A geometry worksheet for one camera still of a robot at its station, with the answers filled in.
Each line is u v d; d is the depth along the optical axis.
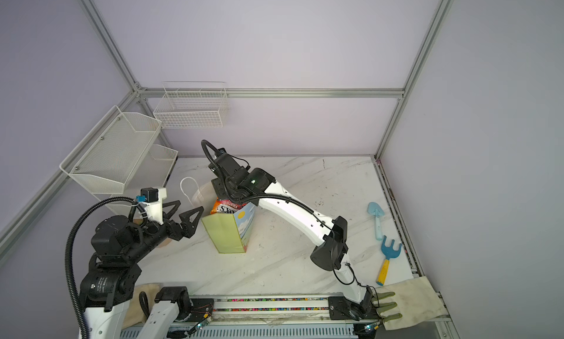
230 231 0.75
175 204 0.64
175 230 0.53
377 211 0.97
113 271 0.42
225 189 0.54
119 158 0.86
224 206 0.75
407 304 0.75
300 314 0.73
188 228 0.55
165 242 0.55
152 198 0.51
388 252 0.86
